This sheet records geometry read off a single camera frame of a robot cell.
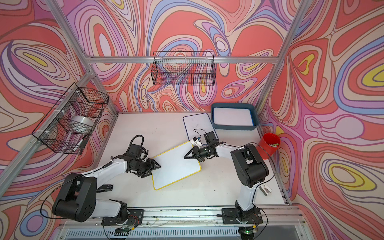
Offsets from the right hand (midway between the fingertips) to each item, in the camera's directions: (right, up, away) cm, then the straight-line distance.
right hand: (187, 162), depth 85 cm
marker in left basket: (-52, +12, -13) cm, 55 cm away
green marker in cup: (+52, +10, +3) cm, 53 cm away
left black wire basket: (-56, +21, -16) cm, 62 cm away
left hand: (-17, -5, +2) cm, 18 cm away
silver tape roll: (-51, +24, -12) cm, 58 cm away
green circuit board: (-31, -31, -13) cm, 46 cm away
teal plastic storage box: (+38, +38, +35) cm, 64 cm away
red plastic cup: (+47, +10, -1) cm, 48 cm away
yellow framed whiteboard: (-8, -4, +6) cm, 11 cm away
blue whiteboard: (+35, +28, +29) cm, 54 cm away
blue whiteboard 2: (+7, +21, +27) cm, 35 cm away
